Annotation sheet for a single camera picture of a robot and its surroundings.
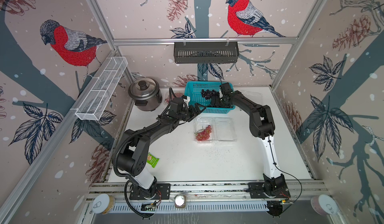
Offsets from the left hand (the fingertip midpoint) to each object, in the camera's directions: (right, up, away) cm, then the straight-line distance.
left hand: (204, 108), depth 85 cm
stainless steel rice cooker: (-38, +9, +10) cm, 40 cm away
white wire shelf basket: (-57, +11, -6) cm, 58 cm away
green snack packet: (-30, -30, -2) cm, 42 cm away
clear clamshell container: (+41, +7, +29) cm, 51 cm away
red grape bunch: (0, -16, +5) cm, 17 cm away
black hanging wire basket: (+2, +39, +19) cm, 43 cm away
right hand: (+10, +3, +24) cm, 26 cm away
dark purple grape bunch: (+4, +9, +28) cm, 30 cm away
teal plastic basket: (-7, +13, +29) cm, 33 cm away
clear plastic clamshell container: (-20, +9, +25) cm, 33 cm away
